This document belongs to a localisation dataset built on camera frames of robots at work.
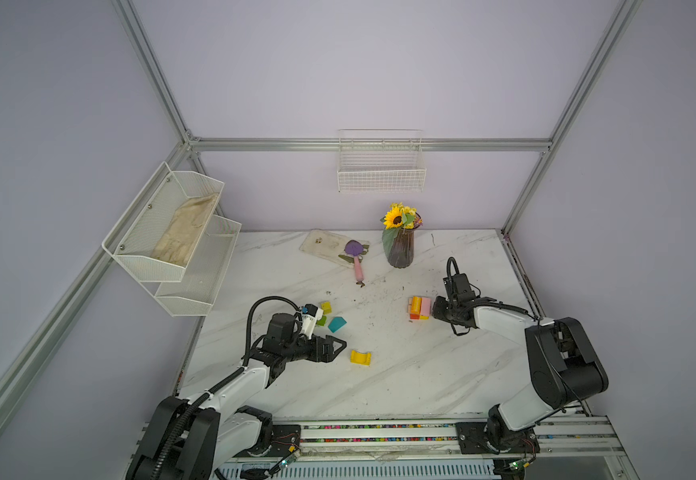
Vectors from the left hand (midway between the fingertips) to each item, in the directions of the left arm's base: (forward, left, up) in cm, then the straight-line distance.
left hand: (333, 345), depth 84 cm
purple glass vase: (+35, -23, +2) cm, 42 cm away
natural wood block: (+14, -24, -3) cm, 28 cm away
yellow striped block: (+12, -28, -5) cm, 31 cm away
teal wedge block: (+9, 0, -5) cm, 11 cm away
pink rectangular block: (+14, -29, -2) cm, 33 cm away
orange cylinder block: (+15, -26, -2) cm, 30 cm away
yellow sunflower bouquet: (+33, -19, +19) cm, 43 cm away
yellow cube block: (+15, +3, -4) cm, 16 cm away
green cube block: (+11, +5, -6) cm, 13 cm away
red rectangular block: (+12, -26, -5) cm, 29 cm away
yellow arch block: (-2, -8, -5) cm, 9 cm away
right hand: (+14, -33, -3) cm, 36 cm away
